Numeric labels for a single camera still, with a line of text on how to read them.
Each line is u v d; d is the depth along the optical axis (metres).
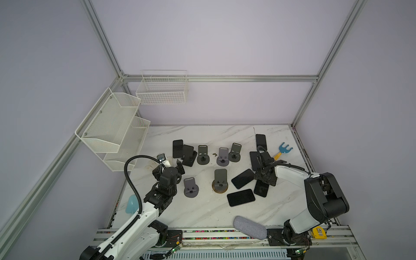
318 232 0.75
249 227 0.75
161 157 0.67
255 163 1.02
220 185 0.85
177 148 1.07
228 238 0.75
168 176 0.58
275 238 0.73
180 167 0.74
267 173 0.69
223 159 0.96
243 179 0.91
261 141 1.11
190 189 0.84
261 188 0.88
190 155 0.97
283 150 1.06
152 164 0.65
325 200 0.45
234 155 1.00
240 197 0.86
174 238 0.74
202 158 1.01
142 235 0.58
